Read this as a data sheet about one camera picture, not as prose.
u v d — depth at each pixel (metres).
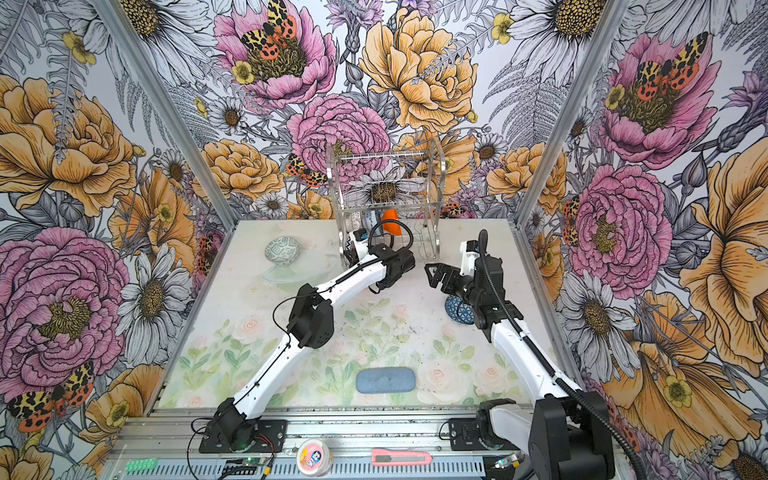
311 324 0.67
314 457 0.63
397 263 0.78
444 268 0.73
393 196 1.16
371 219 1.05
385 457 0.71
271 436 0.73
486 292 0.63
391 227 1.06
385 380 0.81
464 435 0.74
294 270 1.08
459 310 0.97
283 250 1.12
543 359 0.47
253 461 0.71
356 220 1.05
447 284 0.73
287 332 0.68
